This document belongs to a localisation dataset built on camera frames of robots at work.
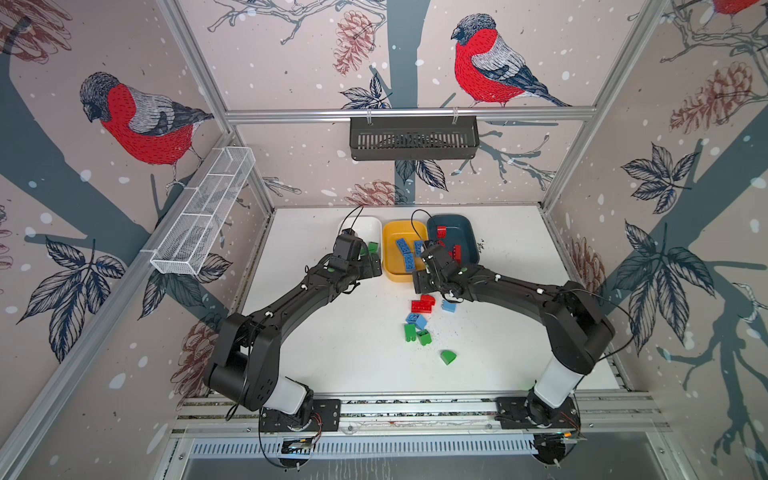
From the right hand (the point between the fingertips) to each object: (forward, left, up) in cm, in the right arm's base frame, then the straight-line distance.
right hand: (422, 281), depth 92 cm
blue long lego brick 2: (+9, +4, -3) cm, 11 cm away
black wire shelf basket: (+46, +5, +21) cm, 51 cm away
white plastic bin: (+22, +19, 0) cm, 29 cm away
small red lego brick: (+26, -8, -6) cm, 28 cm away
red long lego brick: (+14, -13, -4) cm, 19 cm away
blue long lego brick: (+17, +7, -3) cm, 19 cm away
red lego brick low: (-6, -1, -5) cm, 8 cm away
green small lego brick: (+16, +18, -4) cm, 24 cm away
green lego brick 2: (-20, -7, -7) cm, 23 cm away
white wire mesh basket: (-7, +58, +27) cm, 64 cm away
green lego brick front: (-15, +4, -5) cm, 16 cm away
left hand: (+1, +17, +8) cm, 18 cm away
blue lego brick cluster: (-11, +2, -4) cm, 12 cm away
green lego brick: (-16, -1, -5) cm, 17 cm away
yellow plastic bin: (+13, +10, -5) cm, 18 cm away
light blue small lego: (-5, -8, -6) cm, 11 cm away
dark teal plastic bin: (+23, -10, -2) cm, 26 cm away
